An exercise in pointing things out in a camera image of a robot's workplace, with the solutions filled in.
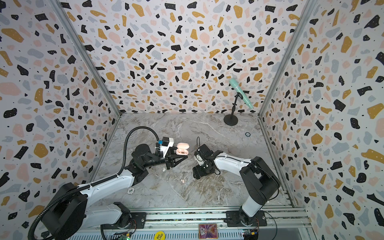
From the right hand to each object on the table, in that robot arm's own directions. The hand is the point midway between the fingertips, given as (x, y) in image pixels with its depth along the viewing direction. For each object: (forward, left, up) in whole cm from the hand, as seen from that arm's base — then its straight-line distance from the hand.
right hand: (198, 172), depth 88 cm
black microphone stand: (+45, -25, -3) cm, 52 cm away
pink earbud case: (+1, +7, +24) cm, 25 cm away
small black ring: (+31, -34, -4) cm, 46 cm away
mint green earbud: (+2, +21, -1) cm, 21 cm away
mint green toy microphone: (+49, -23, +27) cm, 61 cm away
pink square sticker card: (-29, -5, -1) cm, 29 cm away
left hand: (-1, +5, +23) cm, 24 cm away
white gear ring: (-12, +37, -2) cm, 39 cm away
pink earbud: (-5, +9, -2) cm, 10 cm away
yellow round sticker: (-31, +17, -1) cm, 35 cm away
